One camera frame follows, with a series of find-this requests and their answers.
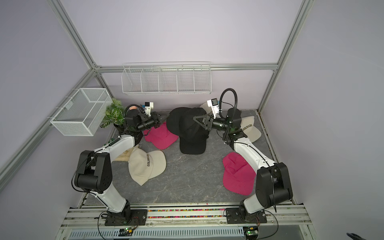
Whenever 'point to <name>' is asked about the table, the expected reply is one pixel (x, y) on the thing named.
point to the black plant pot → (120, 129)
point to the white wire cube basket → (82, 113)
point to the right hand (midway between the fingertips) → (193, 118)
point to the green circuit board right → (251, 232)
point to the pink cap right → (239, 176)
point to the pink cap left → (160, 136)
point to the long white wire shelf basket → (166, 77)
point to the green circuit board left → (125, 232)
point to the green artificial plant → (115, 112)
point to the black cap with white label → (192, 136)
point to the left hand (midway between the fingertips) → (170, 114)
